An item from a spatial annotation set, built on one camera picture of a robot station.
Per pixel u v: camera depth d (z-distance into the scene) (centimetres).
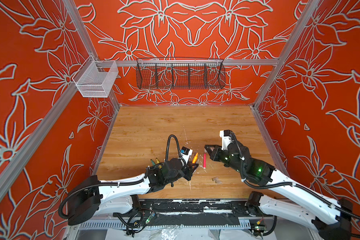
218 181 81
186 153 65
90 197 41
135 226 60
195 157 71
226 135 63
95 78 93
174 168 56
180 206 74
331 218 39
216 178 83
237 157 51
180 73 97
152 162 90
